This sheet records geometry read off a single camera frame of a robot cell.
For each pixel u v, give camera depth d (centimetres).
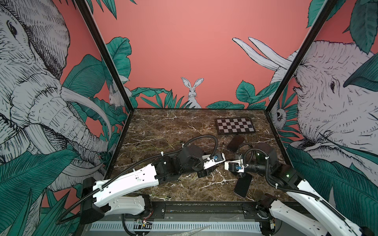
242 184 82
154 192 80
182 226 70
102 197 40
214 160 52
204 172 56
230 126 107
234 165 51
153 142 101
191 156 46
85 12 70
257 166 55
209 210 75
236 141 102
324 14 71
